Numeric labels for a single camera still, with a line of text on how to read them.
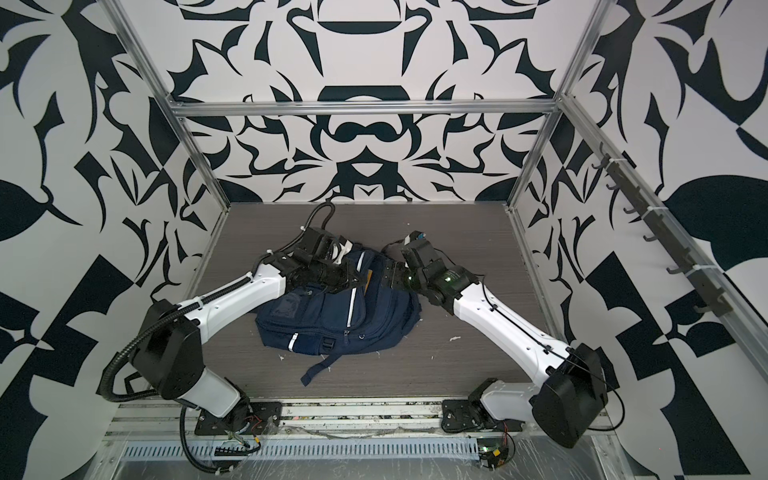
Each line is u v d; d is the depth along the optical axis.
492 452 0.71
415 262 0.60
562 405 0.39
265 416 0.74
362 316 0.76
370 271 0.87
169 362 0.44
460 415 0.74
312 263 0.66
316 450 0.65
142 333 0.41
